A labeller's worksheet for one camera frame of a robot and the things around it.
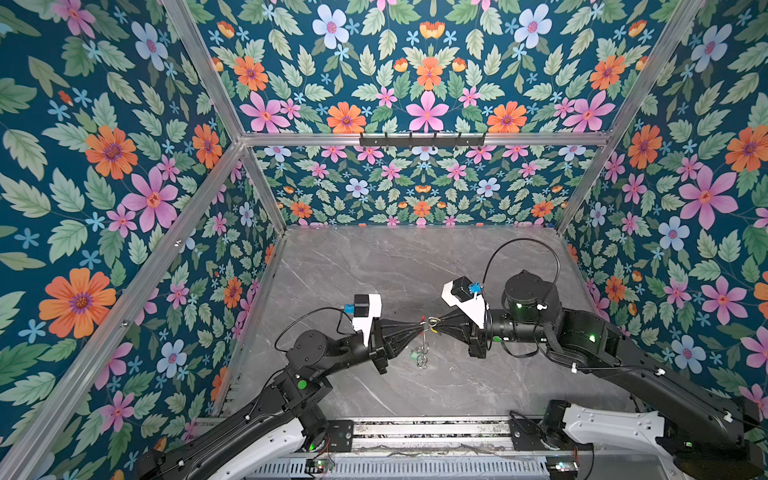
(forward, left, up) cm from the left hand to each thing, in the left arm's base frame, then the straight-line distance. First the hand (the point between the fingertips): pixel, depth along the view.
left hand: (422, 332), depth 51 cm
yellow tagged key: (+3, -3, -3) cm, 5 cm away
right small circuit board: (-19, -33, -38) cm, 55 cm away
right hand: (+4, -3, -3) cm, 6 cm away
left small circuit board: (-15, +25, -38) cm, 48 cm away
